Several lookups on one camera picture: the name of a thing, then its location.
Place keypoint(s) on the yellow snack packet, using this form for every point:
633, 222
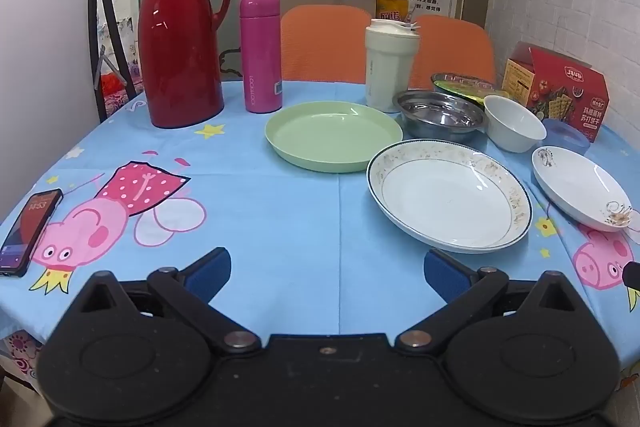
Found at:
387, 12

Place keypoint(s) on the orange chair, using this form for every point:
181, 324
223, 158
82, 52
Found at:
455, 52
325, 47

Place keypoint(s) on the green instant noodle bowl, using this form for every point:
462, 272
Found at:
465, 84

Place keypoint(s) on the blue plastic bowl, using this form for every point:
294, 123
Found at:
570, 137

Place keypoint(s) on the plain white bowl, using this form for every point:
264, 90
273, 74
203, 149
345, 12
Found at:
515, 132

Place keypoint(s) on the pink thermos bottle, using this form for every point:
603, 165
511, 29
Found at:
260, 52

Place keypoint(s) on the green plastic plate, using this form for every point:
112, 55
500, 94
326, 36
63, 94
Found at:
325, 137

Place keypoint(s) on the red cracker box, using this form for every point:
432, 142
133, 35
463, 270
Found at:
565, 97

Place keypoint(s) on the stainless steel bowl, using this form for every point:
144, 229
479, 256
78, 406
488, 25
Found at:
435, 117

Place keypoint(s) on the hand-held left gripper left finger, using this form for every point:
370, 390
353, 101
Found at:
212, 267

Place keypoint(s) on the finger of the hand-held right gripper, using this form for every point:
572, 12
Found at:
633, 275

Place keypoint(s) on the black smartphone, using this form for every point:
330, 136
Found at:
25, 237

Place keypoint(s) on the floral patterned cloth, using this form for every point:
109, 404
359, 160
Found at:
120, 97

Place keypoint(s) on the blue cartoon pig tablecloth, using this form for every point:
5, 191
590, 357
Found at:
300, 217

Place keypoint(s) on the small flower print white dish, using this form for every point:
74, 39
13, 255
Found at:
575, 182

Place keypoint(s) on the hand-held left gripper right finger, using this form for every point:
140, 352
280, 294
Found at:
442, 272

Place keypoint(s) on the red thermos jug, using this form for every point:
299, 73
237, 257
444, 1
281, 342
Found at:
175, 47

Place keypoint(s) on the pale green tumbler cup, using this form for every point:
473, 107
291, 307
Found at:
387, 72

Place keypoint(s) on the large floral rim white plate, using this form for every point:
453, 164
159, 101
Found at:
445, 202

